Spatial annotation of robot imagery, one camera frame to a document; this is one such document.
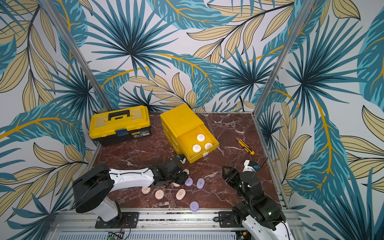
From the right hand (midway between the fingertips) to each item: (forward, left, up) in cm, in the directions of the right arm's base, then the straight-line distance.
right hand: (226, 170), depth 71 cm
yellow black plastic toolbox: (+30, +59, -1) cm, 66 cm away
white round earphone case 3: (+14, +13, -2) cm, 20 cm away
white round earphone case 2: (+16, +7, -3) cm, 18 cm away
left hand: (+3, +21, -16) cm, 27 cm away
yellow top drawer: (+20, +18, -3) cm, 27 cm away
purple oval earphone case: (0, +11, -16) cm, 20 cm away
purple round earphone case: (+1, +18, -16) cm, 24 cm away
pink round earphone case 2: (-3, +42, -16) cm, 45 cm away
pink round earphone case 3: (-5, +34, -17) cm, 38 cm away
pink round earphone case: (0, +25, -17) cm, 31 cm away
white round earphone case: (+21, +11, -2) cm, 23 cm away
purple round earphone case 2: (-11, +16, -17) cm, 25 cm away
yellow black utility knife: (+23, -21, -17) cm, 36 cm away
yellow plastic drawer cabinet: (+21, +19, +4) cm, 28 cm away
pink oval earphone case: (-6, +23, -16) cm, 28 cm away
